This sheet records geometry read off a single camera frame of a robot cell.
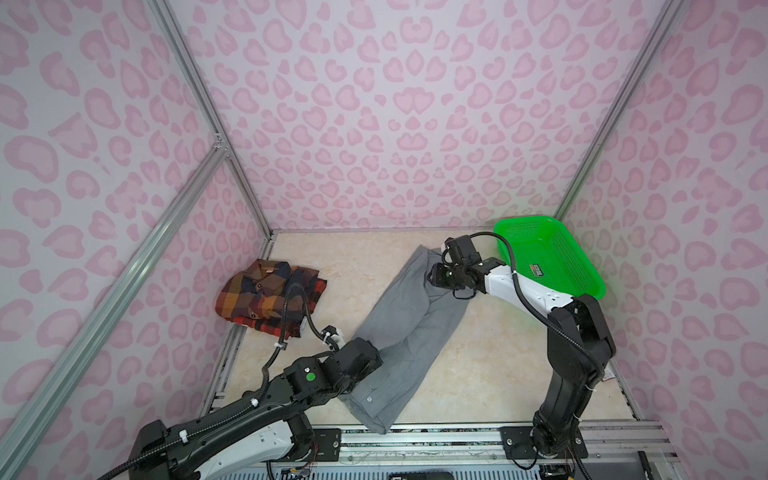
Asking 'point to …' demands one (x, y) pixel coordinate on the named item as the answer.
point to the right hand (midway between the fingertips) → (433, 274)
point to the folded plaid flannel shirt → (255, 296)
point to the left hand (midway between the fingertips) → (374, 358)
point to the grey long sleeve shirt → (420, 317)
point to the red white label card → (608, 373)
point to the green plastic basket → (543, 252)
